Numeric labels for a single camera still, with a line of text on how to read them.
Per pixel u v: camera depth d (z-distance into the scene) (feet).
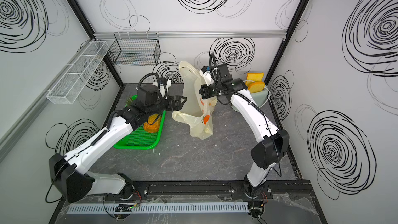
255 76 3.11
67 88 2.35
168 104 2.14
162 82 2.08
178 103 2.14
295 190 2.49
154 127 2.88
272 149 1.42
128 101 2.77
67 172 1.25
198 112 2.83
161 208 3.15
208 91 2.23
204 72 2.23
